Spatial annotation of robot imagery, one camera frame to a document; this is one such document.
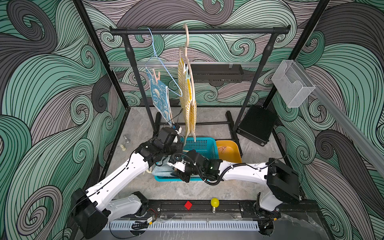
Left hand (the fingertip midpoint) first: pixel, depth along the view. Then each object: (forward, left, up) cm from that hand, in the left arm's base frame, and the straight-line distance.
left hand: (182, 145), depth 75 cm
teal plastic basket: (+8, -14, -17) cm, 23 cm away
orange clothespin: (+9, -26, -19) cm, 33 cm away
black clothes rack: (+21, -34, -10) cm, 41 cm away
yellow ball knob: (-23, -17, -17) cm, 33 cm away
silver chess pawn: (+14, +38, -19) cm, 45 cm away
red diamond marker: (-24, -3, -19) cm, 31 cm away
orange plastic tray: (+7, -29, -19) cm, 35 cm away
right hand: (-11, +6, -8) cm, 15 cm away
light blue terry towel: (-8, +9, -12) cm, 17 cm away
